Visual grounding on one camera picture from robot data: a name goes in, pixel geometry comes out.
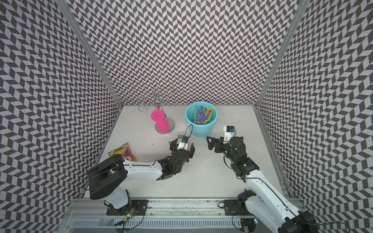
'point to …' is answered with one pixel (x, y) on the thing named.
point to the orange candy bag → (125, 150)
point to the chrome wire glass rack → (161, 97)
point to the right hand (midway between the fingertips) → (213, 140)
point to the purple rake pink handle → (201, 113)
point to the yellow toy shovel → (207, 109)
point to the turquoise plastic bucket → (199, 128)
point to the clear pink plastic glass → (179, 137)
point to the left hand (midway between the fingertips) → (185, 142)
